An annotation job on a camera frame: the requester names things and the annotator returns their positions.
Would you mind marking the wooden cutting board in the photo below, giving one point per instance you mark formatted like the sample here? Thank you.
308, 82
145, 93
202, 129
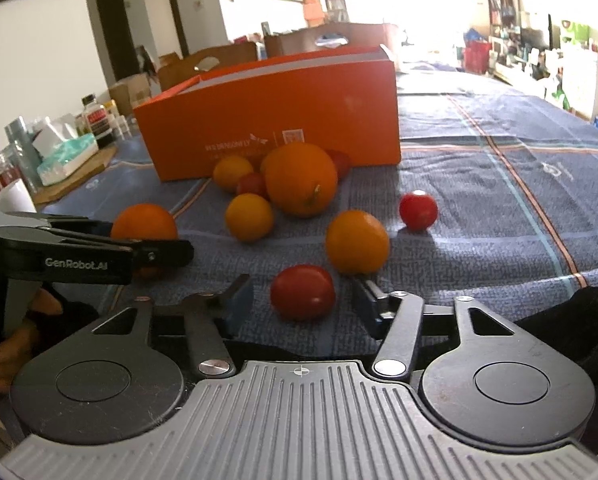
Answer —
84, 175

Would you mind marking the orange paper bag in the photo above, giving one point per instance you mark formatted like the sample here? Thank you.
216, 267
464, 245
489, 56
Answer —
313, 12

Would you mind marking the grey plastic container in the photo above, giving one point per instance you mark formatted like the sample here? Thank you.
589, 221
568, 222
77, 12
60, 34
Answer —
21, 145

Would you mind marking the large orange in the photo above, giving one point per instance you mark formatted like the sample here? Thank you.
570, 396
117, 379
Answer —
299, 180

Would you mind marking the brown cardboard box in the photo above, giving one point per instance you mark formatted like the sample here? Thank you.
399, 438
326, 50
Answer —
129, 92

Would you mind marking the white cabinet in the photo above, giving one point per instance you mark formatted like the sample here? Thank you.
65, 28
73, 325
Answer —
586, 80

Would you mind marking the white container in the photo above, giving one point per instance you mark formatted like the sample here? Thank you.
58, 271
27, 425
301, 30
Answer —
14, 197

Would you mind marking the red basket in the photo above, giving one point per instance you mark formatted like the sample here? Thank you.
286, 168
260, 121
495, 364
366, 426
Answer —
478, 56

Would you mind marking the dark wooden door frame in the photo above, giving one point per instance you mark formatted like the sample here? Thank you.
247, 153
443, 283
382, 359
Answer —
139, 15

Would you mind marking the teal white tissue box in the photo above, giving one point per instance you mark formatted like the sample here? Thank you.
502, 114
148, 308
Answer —
66, 157

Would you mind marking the black television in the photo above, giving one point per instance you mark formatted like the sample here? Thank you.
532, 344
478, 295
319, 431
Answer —
539, 32

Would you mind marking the person's left hand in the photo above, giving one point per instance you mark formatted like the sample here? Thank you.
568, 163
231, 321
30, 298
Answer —
14, 357

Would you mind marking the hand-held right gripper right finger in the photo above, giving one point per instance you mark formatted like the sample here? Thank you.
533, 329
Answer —
365, 307

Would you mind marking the narrow bookshelf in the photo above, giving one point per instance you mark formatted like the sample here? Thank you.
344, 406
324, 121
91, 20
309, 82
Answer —
335, 2

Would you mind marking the blue patterned tablecloth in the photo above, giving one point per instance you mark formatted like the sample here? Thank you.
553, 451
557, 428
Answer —
479, 170

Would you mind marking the black cap red label bottle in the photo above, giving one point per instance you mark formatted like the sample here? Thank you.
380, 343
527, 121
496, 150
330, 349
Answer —
98, 120

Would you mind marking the green box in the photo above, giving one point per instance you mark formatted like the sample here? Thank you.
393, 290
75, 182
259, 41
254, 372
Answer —
574, 32

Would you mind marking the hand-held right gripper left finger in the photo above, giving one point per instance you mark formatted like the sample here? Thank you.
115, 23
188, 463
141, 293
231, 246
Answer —
239, 305

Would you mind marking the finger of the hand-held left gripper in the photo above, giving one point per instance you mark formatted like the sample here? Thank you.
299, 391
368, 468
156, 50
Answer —
89, 226
169, 254

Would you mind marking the small white pill bottle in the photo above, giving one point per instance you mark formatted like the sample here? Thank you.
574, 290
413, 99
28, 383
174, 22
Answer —
111, 117

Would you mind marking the tall cluttered bookshelf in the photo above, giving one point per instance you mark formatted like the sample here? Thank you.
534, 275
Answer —
501, 2

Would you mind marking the orange cardboard box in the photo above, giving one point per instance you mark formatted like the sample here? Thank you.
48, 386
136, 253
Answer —
279, 110

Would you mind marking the red tomato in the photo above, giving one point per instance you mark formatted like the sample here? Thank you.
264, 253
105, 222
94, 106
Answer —
342, 165
301, 292
250, 186
418, 211

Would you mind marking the wooden chair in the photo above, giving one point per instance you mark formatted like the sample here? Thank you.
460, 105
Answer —
214, 60
309, 37

